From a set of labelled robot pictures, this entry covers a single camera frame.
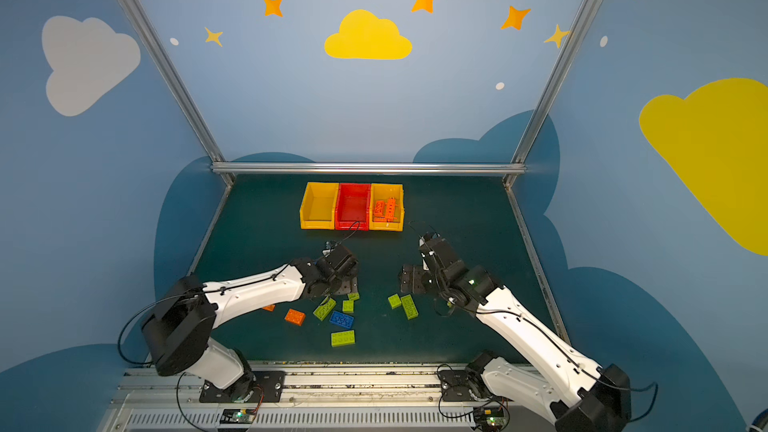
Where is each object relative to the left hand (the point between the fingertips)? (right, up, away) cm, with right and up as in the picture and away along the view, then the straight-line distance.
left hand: (349, 284), depth 87 cm
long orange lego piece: (+13, +22, +23) cm, 35 cm away
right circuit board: (+37, -29, -16) cm, 49 cm away
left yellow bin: (-15, +22, +24) cm, 36 cm away
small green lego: (+1, -4, +2) cm, 5 cm away
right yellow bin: (+9, +29, +27) cm, 41 cm away
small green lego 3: (+13, -5, +1) cm, 14 cm away
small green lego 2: (-1, -6, -1) cm, 6 cm away
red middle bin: (-2, +22, +24) cm, 33 cm away
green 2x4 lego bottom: (-1, -13, -7) cm, 15 cm away
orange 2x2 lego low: (-15, -8, -3) cm, 18 cm away
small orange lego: (+8, +21, +22) cm, 32 cm away
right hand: (+19, +5, -10) cm, 22 cm away
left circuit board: (-25, -27, -17) cm, 41 cm away
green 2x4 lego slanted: (-7, -7, -1) cm, 10 cm away
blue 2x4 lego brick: (-2, -10, -3) cm, 10 cm away
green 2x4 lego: (+18, -7, -1) cm, 19 cm away
